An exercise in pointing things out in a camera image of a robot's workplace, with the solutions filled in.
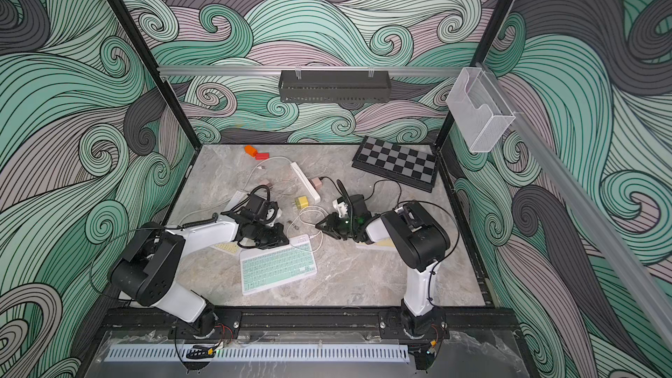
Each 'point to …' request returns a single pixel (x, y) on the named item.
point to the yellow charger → (302, 202)
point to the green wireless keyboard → (262, 269)
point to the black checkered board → (415, 165)
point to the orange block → (250, 150)
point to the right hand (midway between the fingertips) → (319, 227)
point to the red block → (262, 156)
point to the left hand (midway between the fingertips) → (289, 240)
